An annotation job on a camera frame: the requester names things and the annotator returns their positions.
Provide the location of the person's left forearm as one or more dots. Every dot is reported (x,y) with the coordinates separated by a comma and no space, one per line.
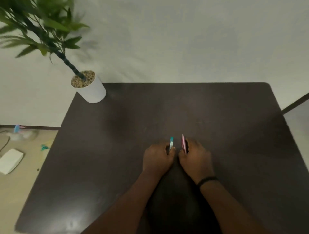
(128,207)

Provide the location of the person's left hand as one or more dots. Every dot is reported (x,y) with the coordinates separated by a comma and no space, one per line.
(155,161)

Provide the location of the white plant pot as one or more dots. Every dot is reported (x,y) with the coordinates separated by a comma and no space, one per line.
(93,92)

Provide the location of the person's right forearm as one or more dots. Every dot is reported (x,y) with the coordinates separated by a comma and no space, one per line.
(229,212)

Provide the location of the white flat box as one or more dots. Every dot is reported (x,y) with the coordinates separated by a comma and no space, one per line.
(10,161)

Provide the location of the clear round dish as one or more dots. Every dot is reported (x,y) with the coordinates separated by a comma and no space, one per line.
(21,135)

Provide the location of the green artificial plant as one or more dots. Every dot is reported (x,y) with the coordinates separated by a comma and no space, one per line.
(48,24)

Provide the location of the person's right hand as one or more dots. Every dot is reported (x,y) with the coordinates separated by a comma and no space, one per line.
(196,161)

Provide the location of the black wristband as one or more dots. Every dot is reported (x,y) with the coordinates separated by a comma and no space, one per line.
(207,180)

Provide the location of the beige packet with teal print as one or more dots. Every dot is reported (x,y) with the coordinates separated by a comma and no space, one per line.
(45,147)

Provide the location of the pink mechanical pencil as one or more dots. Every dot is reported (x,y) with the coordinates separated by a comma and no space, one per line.
(183,143)

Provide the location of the teal pencil lead case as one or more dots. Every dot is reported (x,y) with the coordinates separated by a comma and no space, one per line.
(171,142)

